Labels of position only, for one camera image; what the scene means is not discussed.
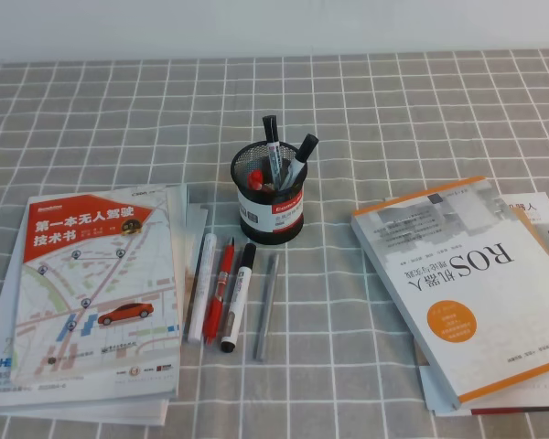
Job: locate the black mesh pen holder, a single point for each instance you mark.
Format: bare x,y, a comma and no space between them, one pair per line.
269,218

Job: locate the red capped pen in holder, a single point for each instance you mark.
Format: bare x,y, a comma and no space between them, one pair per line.
255,180

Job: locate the grey pen on table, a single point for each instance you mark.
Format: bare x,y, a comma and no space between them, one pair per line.
269,296

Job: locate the black marker leaning in holder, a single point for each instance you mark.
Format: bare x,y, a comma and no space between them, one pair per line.
299,161

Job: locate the black marker upright in holder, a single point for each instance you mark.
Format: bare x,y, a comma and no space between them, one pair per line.
273,145

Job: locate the red gel pen on table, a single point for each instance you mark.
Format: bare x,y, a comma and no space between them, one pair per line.
213,318

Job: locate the white pen on table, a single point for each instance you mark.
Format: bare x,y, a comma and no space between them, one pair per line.
202,289

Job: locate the black white marker on table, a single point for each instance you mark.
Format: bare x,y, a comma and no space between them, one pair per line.
238,300

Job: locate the grey white checked tablecloth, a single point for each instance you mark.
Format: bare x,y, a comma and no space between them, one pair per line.
341,362

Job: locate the red white driverless car book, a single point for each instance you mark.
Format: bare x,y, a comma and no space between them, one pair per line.
98,311

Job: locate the white orange ROS book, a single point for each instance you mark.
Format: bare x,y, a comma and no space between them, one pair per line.
470,281

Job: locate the books under ROS book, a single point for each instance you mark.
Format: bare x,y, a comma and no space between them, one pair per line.
529,396

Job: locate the white papers under left book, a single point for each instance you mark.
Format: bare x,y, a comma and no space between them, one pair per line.
24,401

